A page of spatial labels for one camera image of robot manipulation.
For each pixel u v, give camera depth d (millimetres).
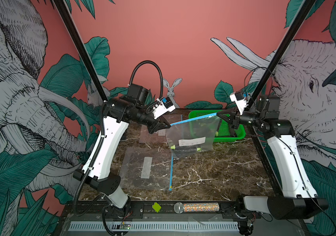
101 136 404
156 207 749
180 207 715
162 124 536
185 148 795
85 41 838
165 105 527
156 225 701
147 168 884
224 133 1059
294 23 759
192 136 959
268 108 497
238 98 553
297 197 379
